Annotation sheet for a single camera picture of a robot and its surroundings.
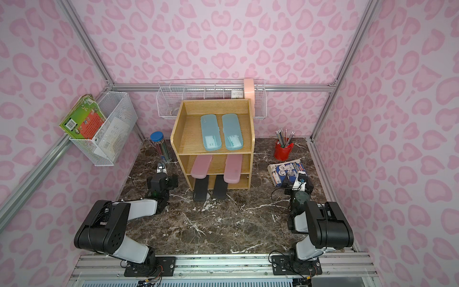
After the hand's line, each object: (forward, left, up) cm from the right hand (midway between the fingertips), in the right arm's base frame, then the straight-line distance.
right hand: (296, 174), depth 88 cm
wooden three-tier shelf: (+6, +51, +20) cm, 55 cm away
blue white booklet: (+8, +6, -10) cm, 14 cm away
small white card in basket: (+33, +28, +23) cm, 50 cm away
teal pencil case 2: (+8, +31, +20) cm, 38 cm away
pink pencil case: (0, +46, +7) cm, 46 cm away
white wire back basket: (+36, +65, +22) cm, 77 cm away
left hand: (+2, +68, -2) cm, 68 cm away
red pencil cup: (+20, +3, -9) cm, 22 cm away
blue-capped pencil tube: (+17, +71, +8) cm, 74 cm away
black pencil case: (-4, +38, -8) cm, 39 cm away
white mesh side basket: (+20, +87, +19) cm, 92 cm away
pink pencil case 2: (-1, +31, +6) cm, 31 cm away
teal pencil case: (+6, +40, +22) cm, 46 cm away
